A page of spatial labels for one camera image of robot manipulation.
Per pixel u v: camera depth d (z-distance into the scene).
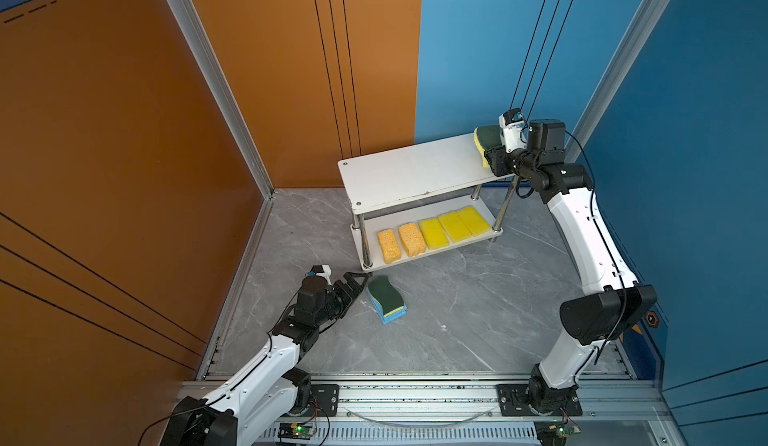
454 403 0.76
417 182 0.76
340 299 0.74
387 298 0.87
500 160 0.68
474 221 1.03
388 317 0.85
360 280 0.79
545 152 0.56
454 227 0.99
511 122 0.64
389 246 0.92
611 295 0.44
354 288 0.74
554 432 0.70
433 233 0.97
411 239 0.94
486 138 0.77
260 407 0.54
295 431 0.71
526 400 0.72
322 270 0.79
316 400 0.73
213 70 0.85
